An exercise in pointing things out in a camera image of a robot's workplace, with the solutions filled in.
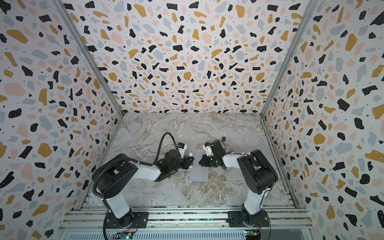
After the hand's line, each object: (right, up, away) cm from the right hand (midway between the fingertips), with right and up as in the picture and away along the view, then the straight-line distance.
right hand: (197, 160), depth 93 cm
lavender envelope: (+1, -7, -2) cm, 8 cm away
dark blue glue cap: (+19, +12, +14) cm, 26 cm away
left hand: (-2, +3, -3) cm, 4 cm away
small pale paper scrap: (+46, +20, +21) cm, 54 cm away
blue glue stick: (-4, +4, -1) cm, 6 cm away
